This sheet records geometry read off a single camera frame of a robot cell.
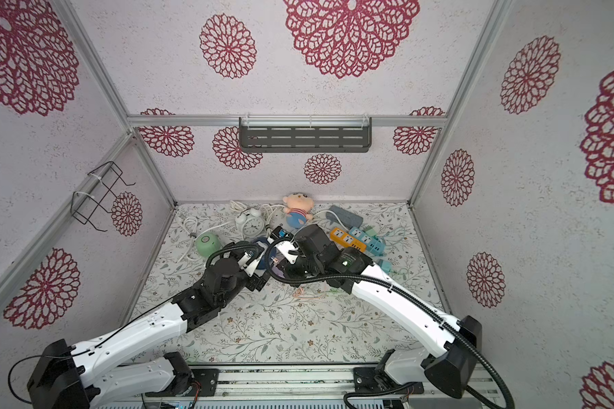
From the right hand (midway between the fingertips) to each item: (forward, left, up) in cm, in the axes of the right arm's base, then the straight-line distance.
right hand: (278, 262), depth 70 cm
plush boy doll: (+38, -2, -19) cm, 43 cm away
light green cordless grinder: (+17, +30, -15) cm, 37 cm away
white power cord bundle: (+35, +46, -25) cm, 63 cm away
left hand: (+6, +7, -6) cm, 11 cm away
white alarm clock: (+29, +17, -19) cm, 39 cm away
